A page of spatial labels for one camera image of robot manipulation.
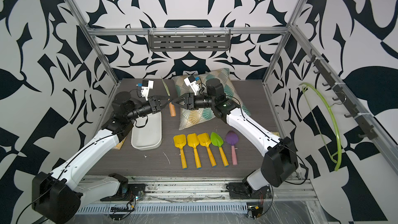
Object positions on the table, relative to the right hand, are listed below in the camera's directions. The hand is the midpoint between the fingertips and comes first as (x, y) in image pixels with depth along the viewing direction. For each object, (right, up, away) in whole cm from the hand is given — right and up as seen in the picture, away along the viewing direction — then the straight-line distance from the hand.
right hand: (174, 103), depth 66 cm
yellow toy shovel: (0, -23, +23) cm, 32 cm away
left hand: (-1, +3, +1) cm, 4 cm away
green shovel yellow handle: (+21, -22, +23) cm, 38 cm away
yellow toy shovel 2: (+7, -22, +22) cm, 32 cm away
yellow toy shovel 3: (+14, -22, +23) cm, 35 cm away
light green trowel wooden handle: (-1, -1, 0) cm, 1 cm away
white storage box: (-21, -18, +27) cm, 39 cm away
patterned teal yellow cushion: (+4, -9, +21) cm, 23 cm away
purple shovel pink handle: (+30, -21, +25) cm, 45 cm away
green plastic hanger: (+62, -22, -9) cm, 66 cm away
